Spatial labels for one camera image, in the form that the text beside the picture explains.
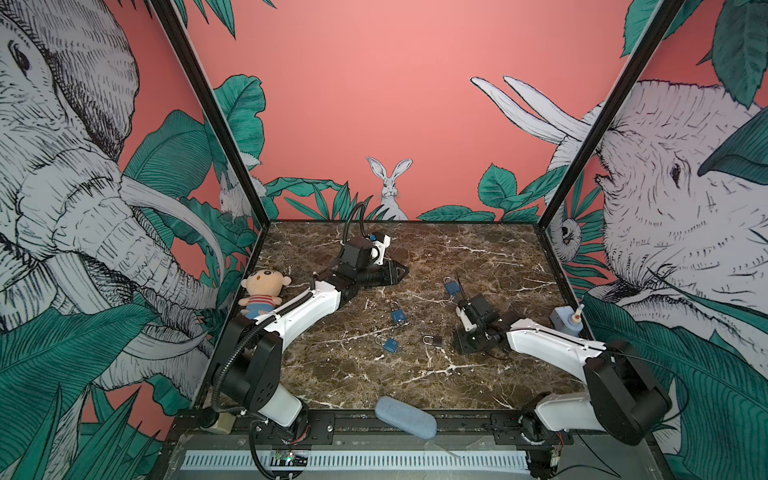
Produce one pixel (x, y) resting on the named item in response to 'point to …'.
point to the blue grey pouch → (406, 417)
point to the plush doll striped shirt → (263, 287)
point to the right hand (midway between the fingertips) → (458, 340)
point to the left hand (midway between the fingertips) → (408, 267)
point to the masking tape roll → (224, 424)
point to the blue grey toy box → (561, 318)
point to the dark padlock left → (437, 341)
